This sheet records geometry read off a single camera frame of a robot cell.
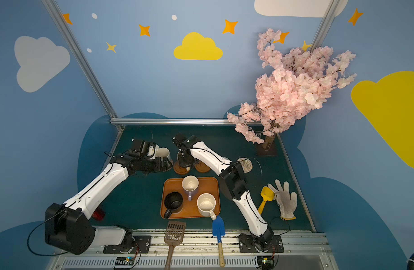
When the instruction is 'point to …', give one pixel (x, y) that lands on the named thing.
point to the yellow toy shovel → (267, 195)
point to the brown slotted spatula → (174, 235)
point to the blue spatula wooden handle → (219, 230)
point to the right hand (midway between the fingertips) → (187, 163)
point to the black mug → (173, 202)
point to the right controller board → (265, 262)
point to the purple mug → (190, 185)
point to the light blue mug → (162, 152)
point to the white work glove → (287, 203)
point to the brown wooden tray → (206, 185)
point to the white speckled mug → (206, 204)
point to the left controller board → (124, 261)
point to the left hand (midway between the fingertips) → (165, 164)
